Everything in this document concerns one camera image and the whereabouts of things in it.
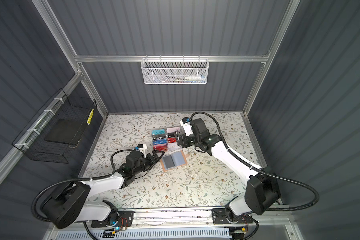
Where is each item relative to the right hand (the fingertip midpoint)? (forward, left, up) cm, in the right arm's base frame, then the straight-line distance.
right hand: (182, 139), depth 81 cm
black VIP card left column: (+9, +16, -11) cm, 22 cm away
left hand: (-5, +12, -9) cm, 16 cm away
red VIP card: (+9, +7, -13) cm, 17 cm away
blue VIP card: (+7, +15, -13) cm, 21 cm away
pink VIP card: (+14, +6, -9) cm, 18 cm away
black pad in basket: (-2, +58, +10) cm, 59 cm away
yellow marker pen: (+10, +51, +8) cm, 53 cm away
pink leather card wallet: (-3, +6, -18) cm, 20 cm away
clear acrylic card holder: (+13, +13, -9) cm, 20 cm away
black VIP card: (-4, +9, -18) cm, 21 cm away
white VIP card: (+6, +6, -17) cm, 19 cm away
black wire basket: (-13, +62, +17) cm, 66 cm away
